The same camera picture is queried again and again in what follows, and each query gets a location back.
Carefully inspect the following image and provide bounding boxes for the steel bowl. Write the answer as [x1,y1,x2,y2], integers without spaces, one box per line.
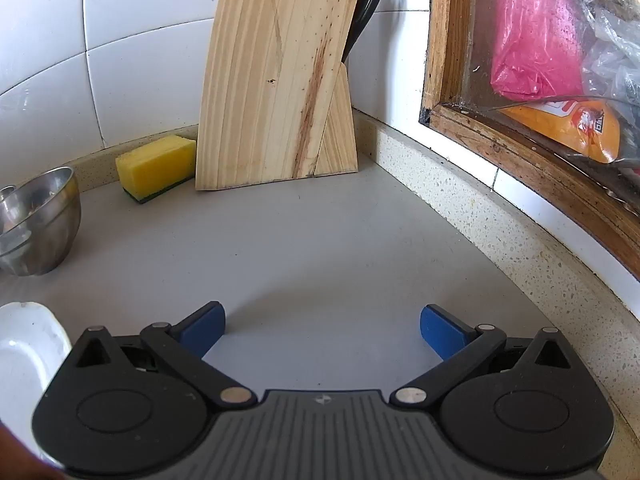
[0,166,82,277]
[0,185,48,261]

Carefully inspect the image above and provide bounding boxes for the pink plastic bag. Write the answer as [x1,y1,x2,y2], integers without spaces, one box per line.
[491,0,588,102]

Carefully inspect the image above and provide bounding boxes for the white plate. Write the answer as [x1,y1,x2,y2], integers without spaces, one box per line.
[0,301,73,468]

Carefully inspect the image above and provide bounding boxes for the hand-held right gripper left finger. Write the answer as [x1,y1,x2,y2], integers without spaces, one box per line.
[72,301,258,411]

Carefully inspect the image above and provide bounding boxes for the clear plastic bag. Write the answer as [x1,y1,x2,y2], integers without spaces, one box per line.
[560,0,640,166]

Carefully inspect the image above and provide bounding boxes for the wooden window frame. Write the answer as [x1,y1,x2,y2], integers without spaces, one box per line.
[419,0,640,281]

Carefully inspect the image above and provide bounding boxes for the yellow sponge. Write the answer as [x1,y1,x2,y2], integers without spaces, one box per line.
[115,135,197,205]

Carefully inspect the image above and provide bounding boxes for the orange packet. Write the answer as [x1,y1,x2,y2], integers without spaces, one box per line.
[500,97,623,163]

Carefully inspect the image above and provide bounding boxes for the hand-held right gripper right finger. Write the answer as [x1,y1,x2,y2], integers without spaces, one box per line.
[391,304,577,409]

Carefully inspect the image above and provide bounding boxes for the wooden knife block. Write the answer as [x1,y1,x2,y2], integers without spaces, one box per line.
[195,0,365,192]

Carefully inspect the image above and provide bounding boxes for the black scissors handles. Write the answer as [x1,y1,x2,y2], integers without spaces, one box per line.
[341,0,387,66]

